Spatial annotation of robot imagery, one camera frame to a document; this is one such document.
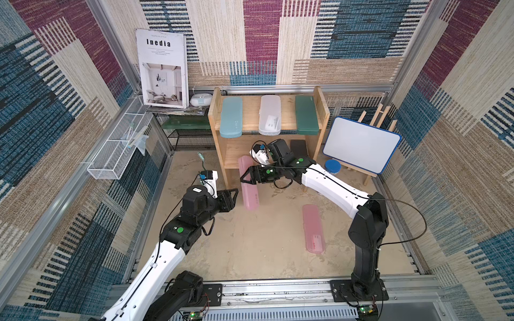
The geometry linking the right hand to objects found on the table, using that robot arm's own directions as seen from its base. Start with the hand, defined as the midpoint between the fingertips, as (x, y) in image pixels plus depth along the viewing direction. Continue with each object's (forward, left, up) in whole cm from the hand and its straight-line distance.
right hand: (245, 177), depth 79 cm
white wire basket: (+6, +46, +12) cm, 48 cm away
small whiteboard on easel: (+20, -53, -5) cm, 57 cm away
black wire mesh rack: (+41, +39, -17) cm, 59 cm away
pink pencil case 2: (-12, -29, -23) cm, 39 cm away
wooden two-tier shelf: (+17, +8, -2) cm, 19 cm away
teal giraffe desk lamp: (+10, +19, +1) cm, 21 cm away
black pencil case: (+17, -23, -2) cm, 29 cm away
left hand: (-7, +4, +2) cm, 8 cm away
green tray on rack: (+28, +28, +5) cm, 40 cm away
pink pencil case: (-6, -2, -1) cm, 6 cm away
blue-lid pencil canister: (+8, -37, -4) cm, 38 cm away
